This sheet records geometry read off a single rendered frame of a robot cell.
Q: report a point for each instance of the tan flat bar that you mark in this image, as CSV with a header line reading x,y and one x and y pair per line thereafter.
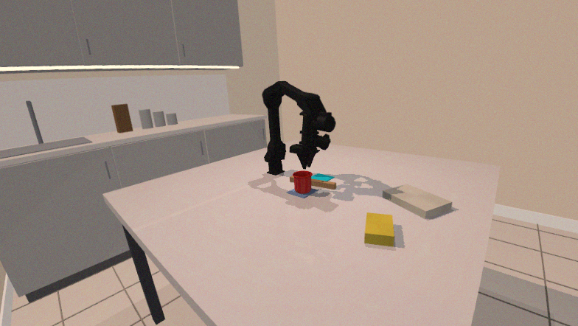
x,y
320,183

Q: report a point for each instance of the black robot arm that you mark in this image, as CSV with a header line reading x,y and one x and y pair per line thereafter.
x,y
314,115

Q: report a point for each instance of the beige flat rectangular block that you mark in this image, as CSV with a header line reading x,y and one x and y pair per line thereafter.
x,y
418,201

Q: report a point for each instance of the yellow block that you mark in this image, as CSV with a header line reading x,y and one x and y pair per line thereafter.
x,y
379,229

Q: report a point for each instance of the red cup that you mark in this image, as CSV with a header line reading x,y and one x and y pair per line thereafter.
x,y
302,181

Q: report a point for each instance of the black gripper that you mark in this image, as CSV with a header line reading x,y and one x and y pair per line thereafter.
x,y
303,149

